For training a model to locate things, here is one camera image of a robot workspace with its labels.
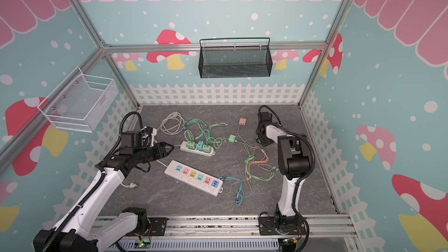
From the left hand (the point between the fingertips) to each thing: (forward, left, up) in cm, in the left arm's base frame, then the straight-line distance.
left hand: (169, 152), depth 80 cm
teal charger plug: (+9, -12, -9) cm, 17 cm away
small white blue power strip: (+10, -2, -14) cm, 17 cm away
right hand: (+20, -46, -14) cm, 52 cm away
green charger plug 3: (+8, -15, -10) cm, 20 cm away
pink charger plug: (+30, -35, -14) cm, 49 cm away
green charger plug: (+10, -7, -10) cm, 15 cm away
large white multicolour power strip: (-7, -11, -13) cm, 18 cm away
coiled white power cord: (+28, +9, -16) cm, 33 cm away
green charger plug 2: (+18, -28, -15) cm, 36 cm away
